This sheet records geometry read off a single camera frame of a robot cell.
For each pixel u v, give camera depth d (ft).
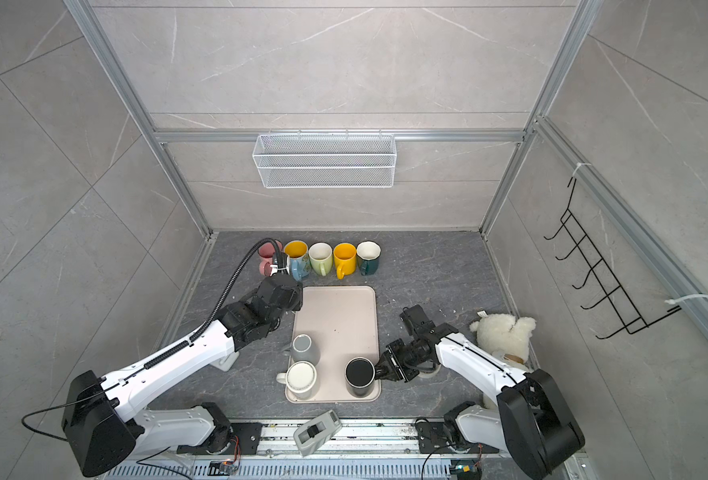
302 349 2.56
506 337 2.68
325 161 3.30
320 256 3.39
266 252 3.36
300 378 2.50
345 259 3.29
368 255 3.37
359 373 2.46
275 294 1.88
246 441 2.47
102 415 1.25
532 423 1.32
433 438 2.39
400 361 2.35
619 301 2.05
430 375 2.70
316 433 2.34
